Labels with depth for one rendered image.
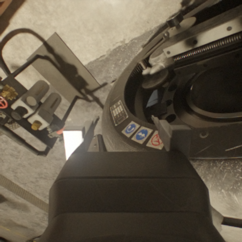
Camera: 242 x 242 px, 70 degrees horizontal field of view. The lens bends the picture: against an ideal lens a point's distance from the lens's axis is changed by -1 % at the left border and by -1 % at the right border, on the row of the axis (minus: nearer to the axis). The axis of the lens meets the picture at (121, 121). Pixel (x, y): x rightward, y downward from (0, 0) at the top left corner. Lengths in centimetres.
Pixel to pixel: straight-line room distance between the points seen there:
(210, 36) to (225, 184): 36
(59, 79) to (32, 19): 38
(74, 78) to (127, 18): 51
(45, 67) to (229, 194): 123
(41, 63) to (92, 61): 35
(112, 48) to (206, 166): 96
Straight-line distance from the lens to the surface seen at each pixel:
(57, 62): 125
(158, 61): 58
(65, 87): 132
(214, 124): 45
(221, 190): 23
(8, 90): 92
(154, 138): 30
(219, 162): 23
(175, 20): 64
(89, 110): 139
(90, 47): 114
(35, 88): 100
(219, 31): 50
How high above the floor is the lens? 104
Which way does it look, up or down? 48 degrees down
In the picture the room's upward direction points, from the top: 170 degrees counter-clockwise
